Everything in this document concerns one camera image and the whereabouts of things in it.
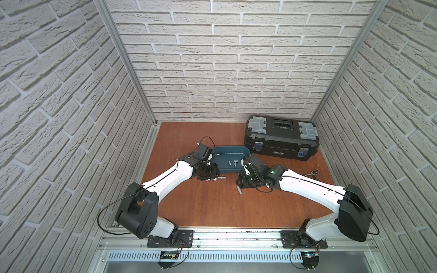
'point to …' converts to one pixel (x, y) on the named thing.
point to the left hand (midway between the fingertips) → (219, 172)
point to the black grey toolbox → (284, 137)
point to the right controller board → (310, 259)
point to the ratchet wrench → (313, 173)
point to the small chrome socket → (215, 179)
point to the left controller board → (167, 259)
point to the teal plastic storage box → (228, 158)
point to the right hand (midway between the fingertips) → (241, 181)
